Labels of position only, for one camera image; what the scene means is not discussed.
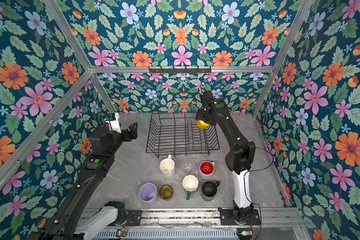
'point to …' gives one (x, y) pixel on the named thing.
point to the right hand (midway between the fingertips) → (203, 118)
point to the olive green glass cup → (166, 192)
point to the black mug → (209, 189)
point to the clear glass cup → (188, 165)
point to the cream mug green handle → (190, 183)
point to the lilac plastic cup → (148, 193)
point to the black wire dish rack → (174, 135)
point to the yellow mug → (202, 124)
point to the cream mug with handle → (167, 167)
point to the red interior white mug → (206, 169)
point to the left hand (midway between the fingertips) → (129, 119)
